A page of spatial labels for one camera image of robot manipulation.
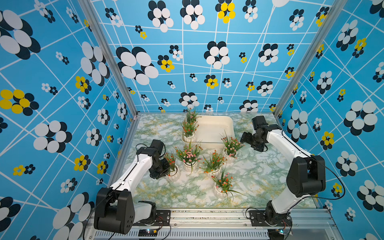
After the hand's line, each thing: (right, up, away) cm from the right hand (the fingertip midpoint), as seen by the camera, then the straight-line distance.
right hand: (248, 143), depth 90 cm
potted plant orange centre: (-23, -11, -9) cm, 27 cm away
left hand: (-47, -15, -8) cm, 50 cm away
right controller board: (+6, -41, -20) cm, 46 cm away
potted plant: (-35, +17, +9) cm, 40 cm away
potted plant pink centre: (-36, -5, -12) cm, 38 cm away
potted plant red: (-36, +7, -2) cm, 37 cm away
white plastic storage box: (-21, +8, +20) cm, 30 cm away
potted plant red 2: (-45, -16, -9) cm, 49 cm away
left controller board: (-56, -42, -18) cm, 72 cm away
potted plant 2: (-12, -1, -6) cm, 13 cm away
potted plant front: (-19, -18, -20) cm, 33 cm away
